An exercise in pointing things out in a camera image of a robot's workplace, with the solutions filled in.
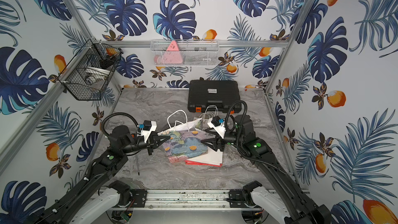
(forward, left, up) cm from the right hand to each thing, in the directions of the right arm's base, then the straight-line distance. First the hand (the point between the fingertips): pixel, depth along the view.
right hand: (205, 133), depth 70 cm
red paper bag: (-4, +9, -24) cm, 26 cm away
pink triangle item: (+45, +19, +12) cm, 51 cm away
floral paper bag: (-2, +9, -3) cm, 10 cm away
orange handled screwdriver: (-9, +36, -24) cm, 44 cm away
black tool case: (+42, -12, -17) cm, 47 cm away
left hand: (-2, +16, +2) cm, 17 cm away
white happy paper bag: (-2, -5, -22) cm, 22 cm away
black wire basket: (+27, +61, +12) cm, 68 cm away
